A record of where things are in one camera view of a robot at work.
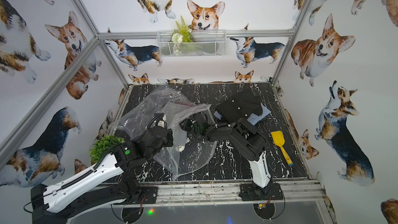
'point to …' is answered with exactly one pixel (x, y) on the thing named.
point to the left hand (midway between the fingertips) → (174, 129)
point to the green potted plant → (101, 145)
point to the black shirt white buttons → (240, 106)
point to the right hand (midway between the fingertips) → (178, 125)
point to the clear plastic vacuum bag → (133, 119)
